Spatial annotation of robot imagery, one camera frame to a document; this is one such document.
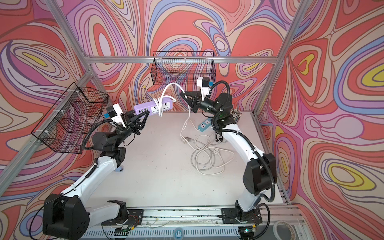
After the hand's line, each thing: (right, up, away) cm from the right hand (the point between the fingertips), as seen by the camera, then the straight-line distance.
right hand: (180, 98), depth 66 cm
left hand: (-12, -7, -6) cm, 15 cm away
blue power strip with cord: (+13, -12, +42) cm, 46 cm away
